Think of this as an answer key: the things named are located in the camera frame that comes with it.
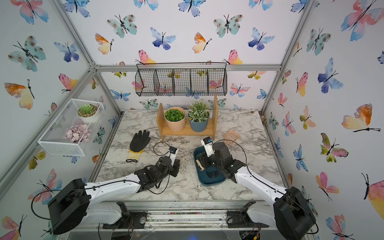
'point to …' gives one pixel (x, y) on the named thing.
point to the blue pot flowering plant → (198, 115)
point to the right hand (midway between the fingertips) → (201, 154)
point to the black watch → (212, 171)
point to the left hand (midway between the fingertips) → (181, 160)
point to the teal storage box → (202, 175)
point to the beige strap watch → (202, 168)
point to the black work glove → (137, 145)
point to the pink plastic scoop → (230, 137)
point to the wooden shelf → (210, 130)
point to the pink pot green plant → (175, 118)
